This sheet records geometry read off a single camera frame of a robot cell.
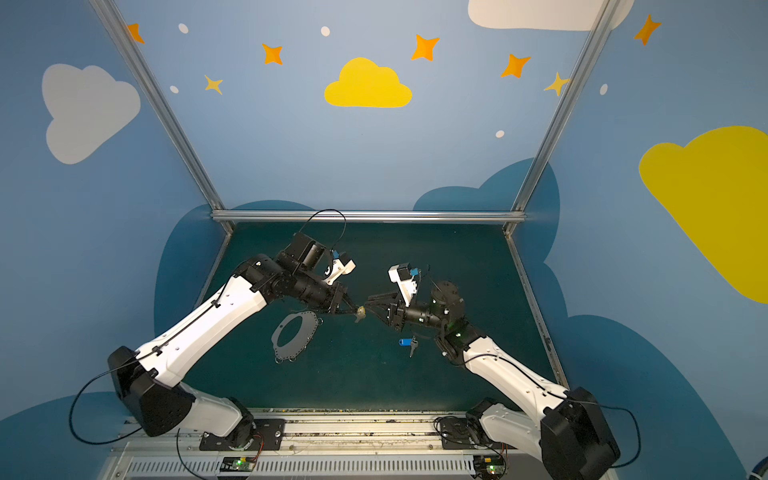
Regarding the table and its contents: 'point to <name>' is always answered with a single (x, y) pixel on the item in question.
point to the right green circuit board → (488, 465)
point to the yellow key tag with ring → (361, 313)
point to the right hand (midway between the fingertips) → (371, 301)
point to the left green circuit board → (237, 464)
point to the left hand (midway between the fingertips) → (359, 310)
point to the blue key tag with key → (404, 342)
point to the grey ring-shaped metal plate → (300, 339)
